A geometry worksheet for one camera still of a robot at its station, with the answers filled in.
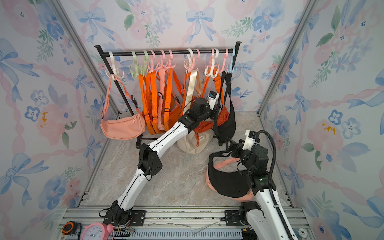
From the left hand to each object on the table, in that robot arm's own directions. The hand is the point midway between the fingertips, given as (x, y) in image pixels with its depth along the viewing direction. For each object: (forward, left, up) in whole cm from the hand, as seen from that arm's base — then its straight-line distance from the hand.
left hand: (222, 104), depth 84 cm
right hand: (-20, -4, -4) cm, 21 cm away
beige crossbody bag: (-8, +15, -27) cm, 32 cm away
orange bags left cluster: (-3, +32, +6) cm, 32 cm away
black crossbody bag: (-3, -4, -17) cm, 17 cm away
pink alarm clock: (-57, +60, -27) cm, 87 cm away
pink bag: (-5, +59, -15) cm, 61 cm away
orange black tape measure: (-56, +72, -26) cm, 95 cm away
